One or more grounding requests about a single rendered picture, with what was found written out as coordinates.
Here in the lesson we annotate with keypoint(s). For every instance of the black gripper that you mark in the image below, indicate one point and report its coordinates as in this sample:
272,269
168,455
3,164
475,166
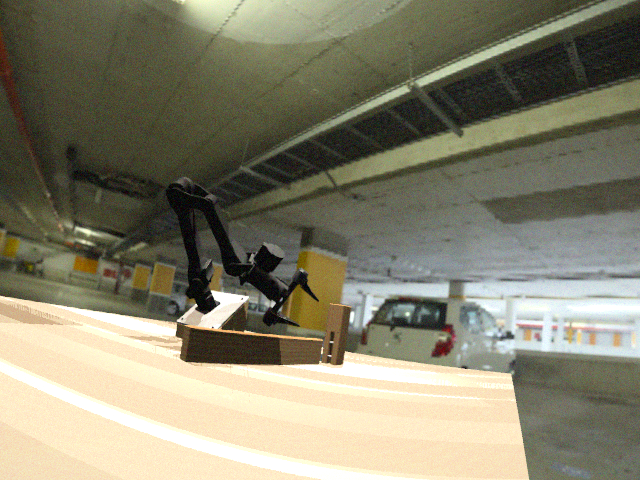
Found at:
275,290

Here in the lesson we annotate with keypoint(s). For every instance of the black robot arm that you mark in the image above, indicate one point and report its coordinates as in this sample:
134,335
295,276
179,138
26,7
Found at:
184,196

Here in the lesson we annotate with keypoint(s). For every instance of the brown wooden post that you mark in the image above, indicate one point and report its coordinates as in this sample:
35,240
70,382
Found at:
336,334

